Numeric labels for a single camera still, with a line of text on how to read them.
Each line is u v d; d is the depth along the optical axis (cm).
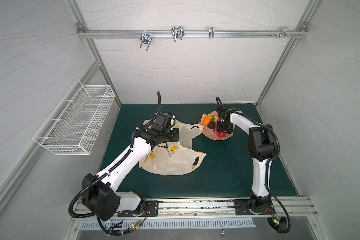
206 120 102
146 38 79
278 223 72
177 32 77
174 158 78
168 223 70
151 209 74
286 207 75
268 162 58
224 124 86
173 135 69
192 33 78
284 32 76
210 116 105
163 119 58
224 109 84
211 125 102
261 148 56
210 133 103
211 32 78
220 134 98
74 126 69
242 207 73
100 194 38
